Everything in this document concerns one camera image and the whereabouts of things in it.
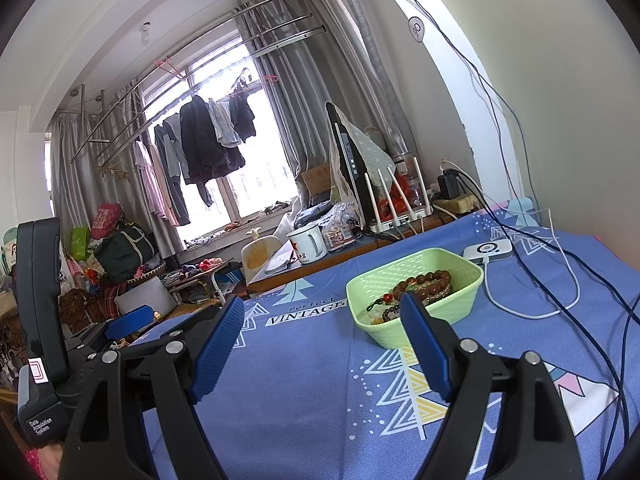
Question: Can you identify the black cable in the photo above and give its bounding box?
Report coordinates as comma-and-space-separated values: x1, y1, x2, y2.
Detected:
366, 0, 640, 476

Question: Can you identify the light grey hanging shirt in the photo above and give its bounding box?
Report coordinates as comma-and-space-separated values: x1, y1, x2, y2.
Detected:
207, 99, 243, 148

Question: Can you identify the black power adapter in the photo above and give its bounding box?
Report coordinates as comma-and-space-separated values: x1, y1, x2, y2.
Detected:
437, 169, 461, 200

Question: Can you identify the grey left curtain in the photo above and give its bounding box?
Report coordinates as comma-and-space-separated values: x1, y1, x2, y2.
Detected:
50, 84, 184, 258

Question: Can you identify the beige power strip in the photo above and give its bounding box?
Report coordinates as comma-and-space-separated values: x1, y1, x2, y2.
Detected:
432, 194, 482, 216

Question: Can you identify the dark green duffel bag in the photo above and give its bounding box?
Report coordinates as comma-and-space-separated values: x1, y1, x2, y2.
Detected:
94, 224, 156, 284

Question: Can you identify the white wifi router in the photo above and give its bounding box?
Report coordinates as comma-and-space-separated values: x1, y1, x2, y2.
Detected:
363, 154, 434, 234

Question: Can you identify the brown wooden bead bracelet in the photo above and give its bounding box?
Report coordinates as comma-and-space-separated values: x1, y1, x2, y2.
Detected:
365, 268, 454, 323

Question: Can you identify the cardboard box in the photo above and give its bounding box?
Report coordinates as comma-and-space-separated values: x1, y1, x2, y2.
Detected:
302, 162, 332, 197

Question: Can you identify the white charging cable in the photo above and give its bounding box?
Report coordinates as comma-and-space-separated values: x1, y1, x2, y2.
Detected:
482, 208, 582, 320

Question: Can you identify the green plastic tray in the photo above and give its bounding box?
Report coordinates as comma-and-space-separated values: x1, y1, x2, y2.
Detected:
345, 247, 485, 350

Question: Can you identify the metal clothes drying rack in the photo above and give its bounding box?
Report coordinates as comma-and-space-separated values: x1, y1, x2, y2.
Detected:
69, 0, 328, 166

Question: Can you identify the beige cloth cover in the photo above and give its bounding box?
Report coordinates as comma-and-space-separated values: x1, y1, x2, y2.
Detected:
324, 101, 396, 226

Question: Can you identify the small wooden side table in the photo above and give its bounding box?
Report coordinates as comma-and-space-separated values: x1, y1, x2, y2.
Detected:
163, 258, 244, 304

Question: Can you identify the blue patterned bed sheet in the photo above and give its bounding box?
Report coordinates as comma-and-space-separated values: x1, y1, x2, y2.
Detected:
196, 214, 639, 479

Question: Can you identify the dark hanging jacket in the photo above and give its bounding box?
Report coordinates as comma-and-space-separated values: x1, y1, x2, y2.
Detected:
179, 96, 245, 207

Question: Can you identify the grey curtain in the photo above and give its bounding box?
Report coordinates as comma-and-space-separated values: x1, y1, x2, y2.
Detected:
233, 0, 416, 182
50, 84, 184, 258

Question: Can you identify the grey right curtain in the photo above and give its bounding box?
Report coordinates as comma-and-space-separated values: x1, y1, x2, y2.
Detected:
233, 0, 416, 182

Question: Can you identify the white power bank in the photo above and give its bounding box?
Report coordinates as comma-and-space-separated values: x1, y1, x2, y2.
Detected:
463, 238, 513, 264

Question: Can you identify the white enamel mug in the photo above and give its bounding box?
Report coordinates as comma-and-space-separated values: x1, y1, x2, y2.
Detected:
288, 224, 328, 264

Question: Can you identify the red bag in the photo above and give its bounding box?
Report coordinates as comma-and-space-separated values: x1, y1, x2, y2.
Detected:
91, 203, 122, 240

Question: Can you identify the round wall hook sticker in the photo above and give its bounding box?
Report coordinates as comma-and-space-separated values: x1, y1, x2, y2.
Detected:
408, 16, 425, 44

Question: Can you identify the wooden desk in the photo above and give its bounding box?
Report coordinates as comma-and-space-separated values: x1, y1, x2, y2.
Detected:
246, 211, 457, 297

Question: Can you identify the pink hanging garment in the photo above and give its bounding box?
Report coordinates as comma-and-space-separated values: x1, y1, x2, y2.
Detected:
134, 141, 178, 226

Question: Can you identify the cream chair backrest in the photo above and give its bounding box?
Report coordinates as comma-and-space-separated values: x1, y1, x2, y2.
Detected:
241, 235, 283, 283

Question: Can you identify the black computer monitor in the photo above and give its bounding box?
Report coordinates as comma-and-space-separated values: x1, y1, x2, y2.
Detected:
324, 101, 373, 228

